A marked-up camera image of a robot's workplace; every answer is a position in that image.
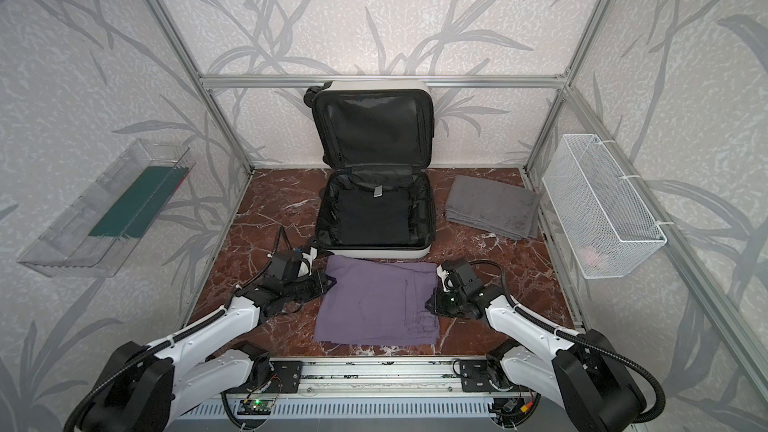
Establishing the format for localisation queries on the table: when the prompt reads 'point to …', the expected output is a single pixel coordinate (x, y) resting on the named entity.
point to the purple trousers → (379, 302)
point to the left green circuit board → (254, 407)
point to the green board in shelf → (136, 208)
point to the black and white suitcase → (371, 133)
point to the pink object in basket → (591, 257)
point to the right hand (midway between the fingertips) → (427, 295)
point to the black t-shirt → (374, 218)
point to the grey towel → (495, 208)
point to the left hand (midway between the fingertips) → (341, 272)
